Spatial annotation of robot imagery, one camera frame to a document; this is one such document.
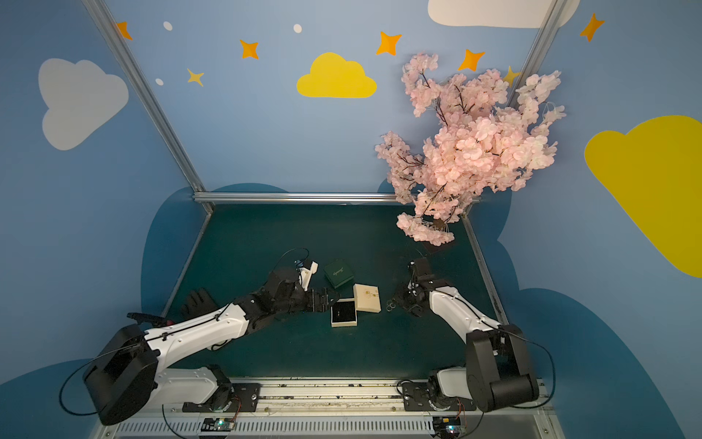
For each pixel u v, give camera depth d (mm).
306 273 749
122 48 749
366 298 916
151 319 733
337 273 984
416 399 739
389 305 929
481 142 592
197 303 907
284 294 651
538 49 756
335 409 734
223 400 671
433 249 863
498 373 424
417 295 658
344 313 878
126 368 409
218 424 704
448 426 706
